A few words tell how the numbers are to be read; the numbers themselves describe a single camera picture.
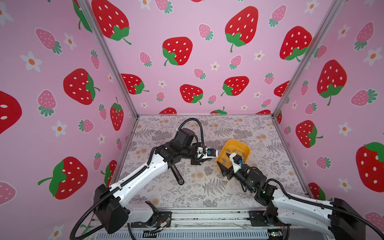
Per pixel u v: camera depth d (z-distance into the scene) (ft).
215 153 1.94
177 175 2.85
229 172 2.17
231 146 3.29
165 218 2.41
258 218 2.41
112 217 1.25
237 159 2.01
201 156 1.91
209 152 1.91
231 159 2.06
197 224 2.40
